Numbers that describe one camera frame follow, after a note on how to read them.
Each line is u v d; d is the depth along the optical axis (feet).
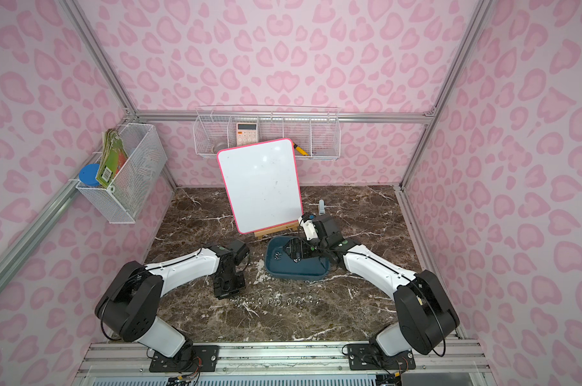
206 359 2.39
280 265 3.10
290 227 3.27
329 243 2.17
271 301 2.75
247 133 3.11
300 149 3.18
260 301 2.75
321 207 3.50
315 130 3.34
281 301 2.76
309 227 2.56
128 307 1.46
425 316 1.39
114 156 2.39
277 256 3.12
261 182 2.91
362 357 2.41
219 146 3.04
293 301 2.75
